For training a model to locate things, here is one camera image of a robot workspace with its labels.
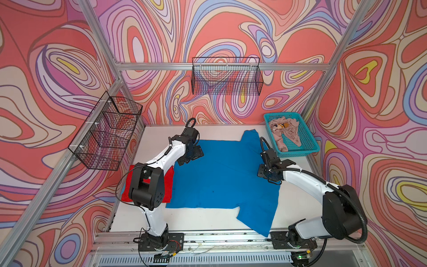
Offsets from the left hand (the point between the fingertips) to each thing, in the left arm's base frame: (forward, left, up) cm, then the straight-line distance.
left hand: (197, 156), depth 93 cm
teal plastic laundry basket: (+10, -69, -3) cm, 70 cm away
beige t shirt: (+27, -62, -6) cm, 68 cm away
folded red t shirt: (-14, +15, -7) cm, 22 cm away
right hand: (-10, -38, -5) cm, 40 cm away
